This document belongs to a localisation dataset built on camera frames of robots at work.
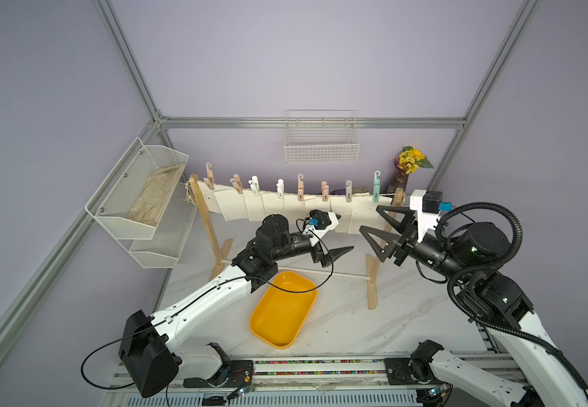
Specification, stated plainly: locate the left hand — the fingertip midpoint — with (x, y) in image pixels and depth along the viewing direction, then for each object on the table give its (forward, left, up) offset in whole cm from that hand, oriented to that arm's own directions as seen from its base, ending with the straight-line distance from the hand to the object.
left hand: (341, 233), depth 64 cm
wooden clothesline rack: (+10, -18, -35) cm, 40 cm away
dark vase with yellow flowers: (+44, -32, -11) cm, 55 cm away
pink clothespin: (+47, -1, -30) cm, 55 cm away
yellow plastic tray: (-10, +17, -34) cm, 39 cm away
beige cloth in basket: (+19, +58, -5) cm, 61 cm away
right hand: (-4, -4, +10) cm, 11 cm away
